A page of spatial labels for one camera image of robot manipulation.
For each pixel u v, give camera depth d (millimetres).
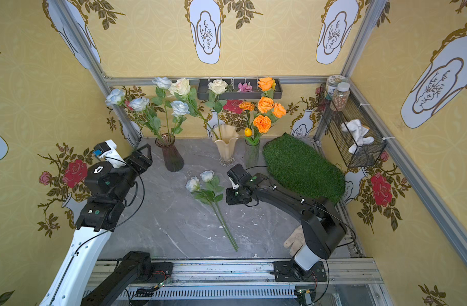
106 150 548
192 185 948
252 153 1011
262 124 781
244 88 877
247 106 871
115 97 784
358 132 702
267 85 816
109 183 480
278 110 817
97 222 457
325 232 436
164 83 834
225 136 1002
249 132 815
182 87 742
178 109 789
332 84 857
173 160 995
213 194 953
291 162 1063
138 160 582
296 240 813
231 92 871
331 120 1098
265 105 796
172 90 801
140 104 798
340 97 798
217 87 798
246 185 624
